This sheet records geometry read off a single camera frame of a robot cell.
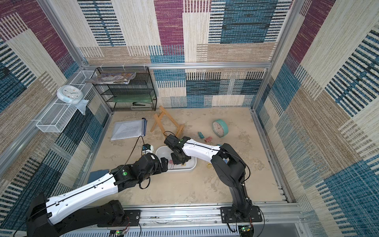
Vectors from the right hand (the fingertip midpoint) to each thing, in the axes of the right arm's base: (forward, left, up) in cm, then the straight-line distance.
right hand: (178, 159), depth 90 cm
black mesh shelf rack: (+49, +27, +20) cm, 59 cm away
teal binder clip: (+20, -14, -3) cm, 25 cm away
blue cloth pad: (-9, +48, 0) cm, 49 cm away
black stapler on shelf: (+40, +30, +8) cm, 51 cm away
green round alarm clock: (+19, -27, +6) cm, 33 cm away
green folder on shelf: (+47, +37, +8) cm, 60 cm away
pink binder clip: (+16, -19, -2) cm, 25 cm away
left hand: (-6, +7, +10) cm, 14 cm away
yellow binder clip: (-3, -18, -1) cm, 19 cm away
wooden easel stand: (+22, -1, +3) cm, 22 cm away
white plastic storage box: (+6, +9, -2) cm, 11 cm away
